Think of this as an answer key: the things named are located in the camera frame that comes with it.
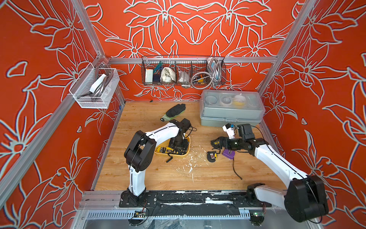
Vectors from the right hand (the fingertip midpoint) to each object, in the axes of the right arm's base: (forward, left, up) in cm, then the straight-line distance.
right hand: (215, 143), depth 81 cm
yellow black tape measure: (+1, +31, -10) cm, 33 cm away
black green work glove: (+33, +27, -11) cm, 44 cm away
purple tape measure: (-1, -11, -11) cm, 15 cm away
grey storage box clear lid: (+23, -5, +6) cm, 24 cm away
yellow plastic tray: (0, +28, -1) cm, 28 cm away
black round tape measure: (-3, +1, -9) cm, 10 cm away
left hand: (+2, +20, -10) cm, 23 cm away
